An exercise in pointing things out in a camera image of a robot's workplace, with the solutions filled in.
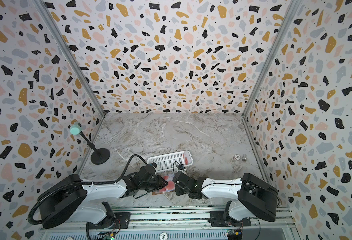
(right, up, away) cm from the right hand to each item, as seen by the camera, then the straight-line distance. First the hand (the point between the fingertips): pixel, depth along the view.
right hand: (175, 185), depth 83 cm
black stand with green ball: (-49, +14, +12) cm, 52 cm away
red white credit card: (-3, -1, 0) cm, 3 cm away
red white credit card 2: (+6, +12, +9) cm, 16 cm away
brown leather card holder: (-11, -4, -1) cm, 11 cm away
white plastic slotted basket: (-4, +10, +12) cm, 16 cm away
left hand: (-2, +2, -1) cm, 3 cm away
